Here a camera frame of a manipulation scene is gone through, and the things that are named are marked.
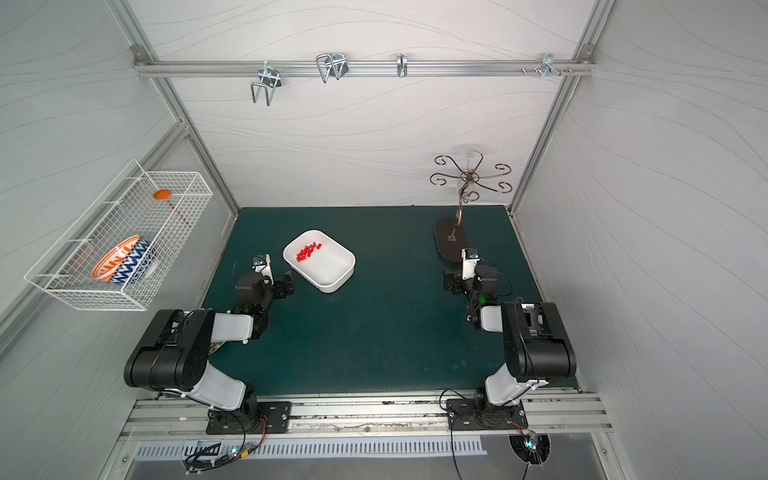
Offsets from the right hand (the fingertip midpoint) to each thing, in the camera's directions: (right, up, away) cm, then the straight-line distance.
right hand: (461, 266), depth 95 cm
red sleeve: (-50, +6, +12) cm, 51 cm away
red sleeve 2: (-53, +5, +12) cm, 55 cm away
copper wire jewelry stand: (-1, +8, +13) cm, 15 cm away
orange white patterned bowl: (-83, +3, -33) cm, 90 cm away
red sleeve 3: (-55, +2, +9) cm, 56 cm away
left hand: (-60, -2, -1) cm, 60 cm away
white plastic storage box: (-48, +1, +10) cm, 49 cm away
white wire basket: (-85, +18, -17) cm, 88 cm away
